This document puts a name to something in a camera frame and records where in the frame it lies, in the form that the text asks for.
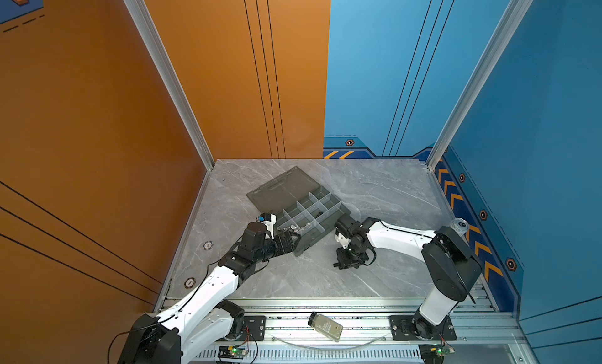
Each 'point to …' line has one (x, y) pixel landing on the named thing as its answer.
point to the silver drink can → (461, 227)
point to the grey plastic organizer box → (300, 205)
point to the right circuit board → (433, 354)
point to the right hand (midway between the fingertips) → (341, 267)
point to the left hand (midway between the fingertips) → (293, 238)
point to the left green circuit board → (233, 351)
